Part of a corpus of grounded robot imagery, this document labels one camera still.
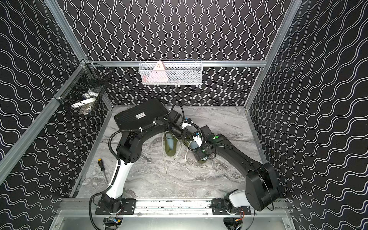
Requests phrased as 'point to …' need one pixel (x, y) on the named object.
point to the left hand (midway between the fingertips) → (192, 137)
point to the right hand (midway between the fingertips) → (202, 151)
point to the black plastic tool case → (139, 116)
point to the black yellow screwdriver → (102, 167)
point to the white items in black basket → (85, 105)
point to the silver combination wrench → (148, 159)
